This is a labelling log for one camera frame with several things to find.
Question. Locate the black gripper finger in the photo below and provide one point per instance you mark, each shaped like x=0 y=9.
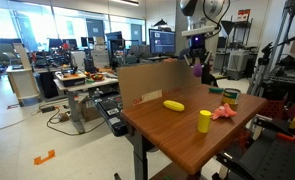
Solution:
x=207 y=59
x=190 y=60

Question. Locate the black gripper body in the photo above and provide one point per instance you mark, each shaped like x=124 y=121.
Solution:
x=198 y=43

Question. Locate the purple plush ball toy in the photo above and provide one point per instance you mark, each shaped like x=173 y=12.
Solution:
x=197 y=70

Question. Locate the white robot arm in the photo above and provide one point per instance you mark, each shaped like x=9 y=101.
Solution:
x=213 y=8

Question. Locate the green cucumber toy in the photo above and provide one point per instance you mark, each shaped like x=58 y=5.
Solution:
x=216 y=90

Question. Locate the yellow oblong toy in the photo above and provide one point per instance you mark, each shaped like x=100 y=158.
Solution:
x=173 y=105

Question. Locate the pink starfish plush toy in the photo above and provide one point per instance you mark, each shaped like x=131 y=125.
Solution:
x=223 y=111

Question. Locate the white air conditioner unit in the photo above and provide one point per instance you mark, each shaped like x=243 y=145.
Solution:
x=237 y=65

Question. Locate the lit computer monitor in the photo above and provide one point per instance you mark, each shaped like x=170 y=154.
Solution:
x=162 y=41

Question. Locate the corn tin can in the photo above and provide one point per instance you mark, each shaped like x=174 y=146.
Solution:
x=231 y=96

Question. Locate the brown cardboard board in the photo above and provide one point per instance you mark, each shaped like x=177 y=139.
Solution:
x=147 y=80

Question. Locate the yellow cup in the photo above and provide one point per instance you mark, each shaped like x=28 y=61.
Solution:
x=204 y=121

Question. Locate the dark computer monitor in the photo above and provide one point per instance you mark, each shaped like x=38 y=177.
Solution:
x=114 y=43

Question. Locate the red plastic crate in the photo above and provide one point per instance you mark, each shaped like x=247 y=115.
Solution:
x=273 y=108

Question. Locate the red bowl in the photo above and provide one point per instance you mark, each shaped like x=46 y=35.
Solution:
x=97 y=77

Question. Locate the black control box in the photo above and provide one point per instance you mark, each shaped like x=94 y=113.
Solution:
x=110 y=111

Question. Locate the white office desk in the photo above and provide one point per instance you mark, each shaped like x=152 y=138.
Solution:
x=75 y=88

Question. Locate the black perforated breadboard plate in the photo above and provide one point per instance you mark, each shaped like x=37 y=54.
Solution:
x=280 y=160

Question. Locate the grey metal wrist bracket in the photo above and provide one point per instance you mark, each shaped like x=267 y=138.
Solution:
x=198 y=31

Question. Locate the black camera tripod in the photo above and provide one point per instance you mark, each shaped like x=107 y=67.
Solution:
x=267 y=56

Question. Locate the white pedestal cabinet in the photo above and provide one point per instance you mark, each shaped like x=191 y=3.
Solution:
x=22 y=80

